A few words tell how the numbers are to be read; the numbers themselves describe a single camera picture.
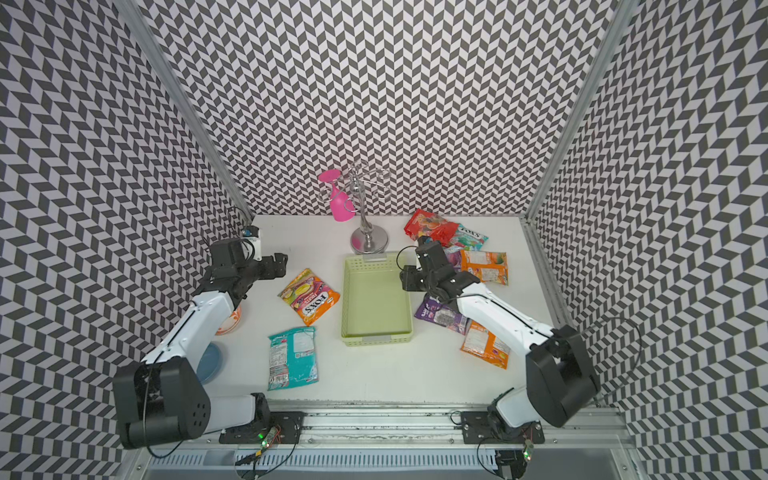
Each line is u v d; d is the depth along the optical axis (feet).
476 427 2.43
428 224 3.56
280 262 2.69
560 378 1.37
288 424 2.42
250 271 2.42
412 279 2.45
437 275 2.08
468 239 3.55
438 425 2.47
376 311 3.13
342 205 3.29
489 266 3.33
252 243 2.31
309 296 3.06
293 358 2.70
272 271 2.53
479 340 2.83
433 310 2.99
